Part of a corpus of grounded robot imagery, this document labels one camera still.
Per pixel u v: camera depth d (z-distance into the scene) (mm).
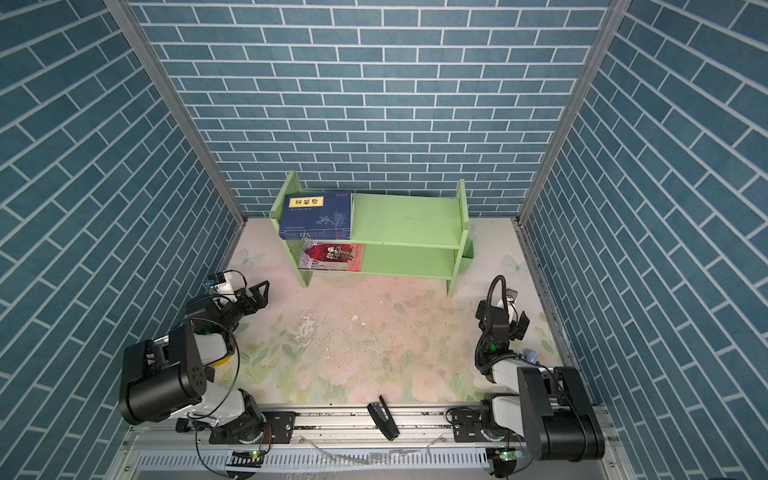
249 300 812
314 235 765
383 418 744
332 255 935
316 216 791
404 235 806
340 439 736
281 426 741
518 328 806
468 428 736
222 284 788
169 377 445
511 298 753
